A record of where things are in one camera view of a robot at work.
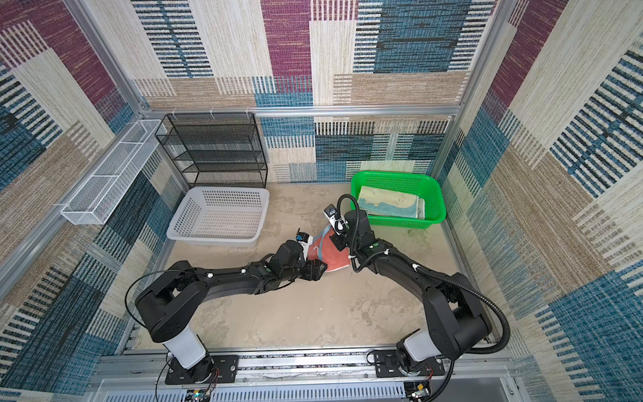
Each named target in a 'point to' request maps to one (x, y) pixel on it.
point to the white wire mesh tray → (95, 200)
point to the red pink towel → (323, 248)
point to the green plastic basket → (423, 183)
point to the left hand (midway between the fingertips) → (322, 263)
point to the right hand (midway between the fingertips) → (336, 226)
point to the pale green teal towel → (384, 202)
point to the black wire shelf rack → (215, 150)
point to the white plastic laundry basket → (221, 216)
